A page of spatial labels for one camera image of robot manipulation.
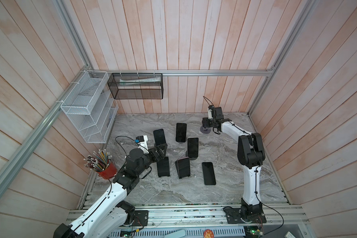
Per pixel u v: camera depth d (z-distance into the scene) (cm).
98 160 81
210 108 93
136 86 105
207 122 95
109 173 79
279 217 66
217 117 83
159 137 93
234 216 73
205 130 107
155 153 66
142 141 68
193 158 94
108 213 48
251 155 59
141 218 73
